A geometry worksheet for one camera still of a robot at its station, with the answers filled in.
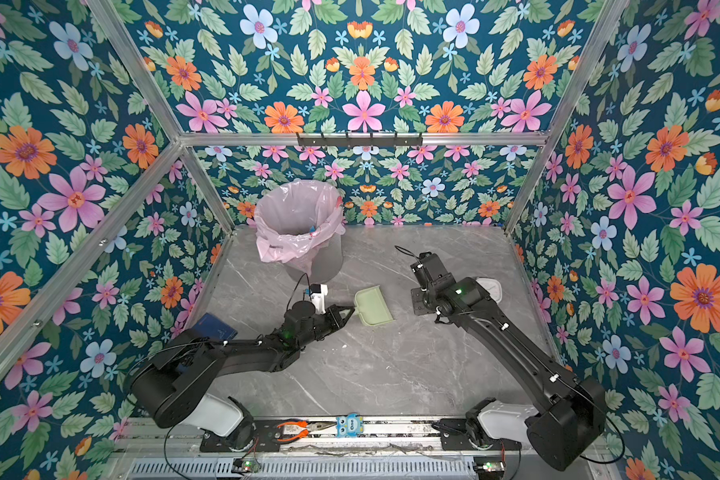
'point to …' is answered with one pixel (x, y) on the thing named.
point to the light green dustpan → (373, 307)
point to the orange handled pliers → (307, 426)
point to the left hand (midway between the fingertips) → (359, 305)
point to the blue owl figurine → (350, 426)
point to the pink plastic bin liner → (294, 219)
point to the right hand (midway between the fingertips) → (423, 295)
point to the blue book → (211, 327)
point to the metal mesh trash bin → (327, 264)
